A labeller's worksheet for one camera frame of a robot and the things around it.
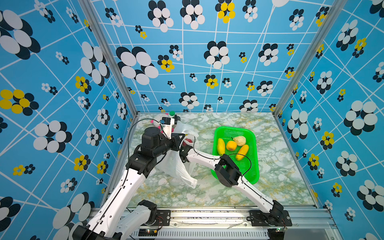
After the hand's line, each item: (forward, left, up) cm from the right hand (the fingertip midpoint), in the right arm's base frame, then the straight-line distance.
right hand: (171, 146), depth 101 cm
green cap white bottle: (+23, +1, +9) cm, 25 cm away
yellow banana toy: (-7, -46, +4) cm, 47 cm away
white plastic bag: (-18, -3, +12) cm, 22 cm away
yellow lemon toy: (-4, -33, +5) cm, 34 cm away
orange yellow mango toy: (-3, -40, +5) cm, 40 cm away
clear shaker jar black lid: (+15, -3, +12) cm, 20 cm away
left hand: (-12, -13, +30) cm, 35 cm away
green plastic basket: (+11, -38, 0) cm, 40 cm away
